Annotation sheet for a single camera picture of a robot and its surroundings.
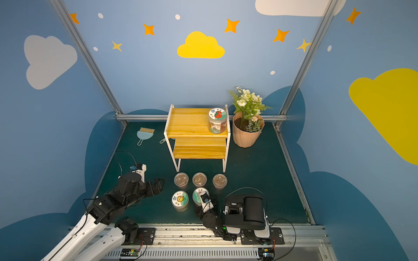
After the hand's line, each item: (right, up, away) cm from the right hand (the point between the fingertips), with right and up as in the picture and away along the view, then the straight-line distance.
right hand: (201, 197), depth 85 cm
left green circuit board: (-32, -20, -13) cm, 40 cm away
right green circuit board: (+30, -22, -12) cm, 39 cm away
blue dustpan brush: (-43, +34, +31) cm, 63 cm away
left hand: (-20, +11, -9) cm, 25 cm away
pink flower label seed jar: (-2, +3, -6) cm, 7 cm away
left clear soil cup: (-11, +8, +3) cm, 14 cm away
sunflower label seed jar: (-10, +1, -8) cm, 12 cm away
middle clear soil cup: (-2, +8, +3) cm, 9 cm away
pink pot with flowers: (+28, +44, +14) cm, 54 cm away
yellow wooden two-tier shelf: (-5, +32, -13) cm, 35 cm away
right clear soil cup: (+10, +7, +3) cm, 13 cm away
